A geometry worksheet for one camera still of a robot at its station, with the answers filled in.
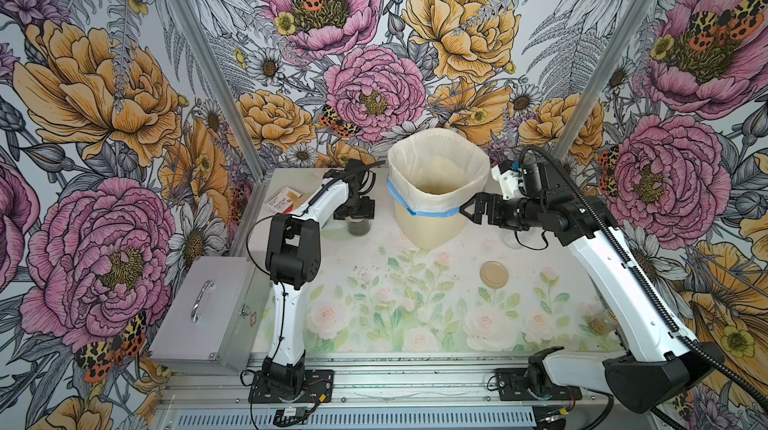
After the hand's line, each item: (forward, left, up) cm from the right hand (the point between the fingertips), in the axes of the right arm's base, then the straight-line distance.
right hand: (474, 219), depth 71 cm
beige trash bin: (+9, +9, -17) cm, 21 cm away
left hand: (+17, +31, -22) cm, 42 cm away
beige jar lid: (+1, -11, -30) cm, 32 cm away
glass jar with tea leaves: (-9, -5, +5) cm, 11 cm away
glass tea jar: (+17, +31, -25) cm, 43 cm away
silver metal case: (-18, +60, -12) cm, 64 cm away
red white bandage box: (+28, +58, -24) cm, 69 cm away
